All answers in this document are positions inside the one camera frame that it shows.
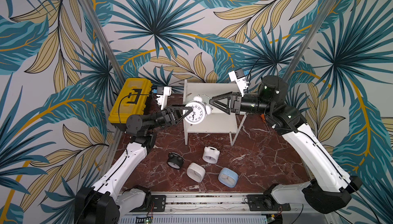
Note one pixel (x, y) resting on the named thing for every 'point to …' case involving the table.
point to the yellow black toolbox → (131, 101)
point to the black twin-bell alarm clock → (175, 160)
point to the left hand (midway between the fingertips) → (191, 112)
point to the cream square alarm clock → (196, 172)
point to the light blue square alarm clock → (227, 177)
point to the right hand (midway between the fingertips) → (211, 101)
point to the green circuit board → (148, 221)
